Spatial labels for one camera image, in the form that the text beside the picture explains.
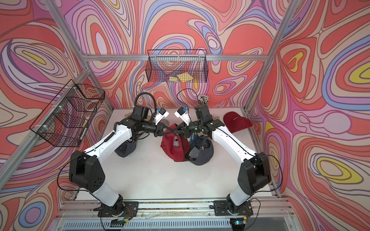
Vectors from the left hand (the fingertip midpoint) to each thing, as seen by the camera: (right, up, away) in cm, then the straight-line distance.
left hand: (172, 132), depth 77 cm
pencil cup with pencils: (+19, +20, +24) cm, 37 cm away
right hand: (+1, -1, -2) cm, 2 cm away
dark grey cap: (+16, -14, +14) cm, 25 cm away
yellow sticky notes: (+5, +34, +14) cm, 37 cm away
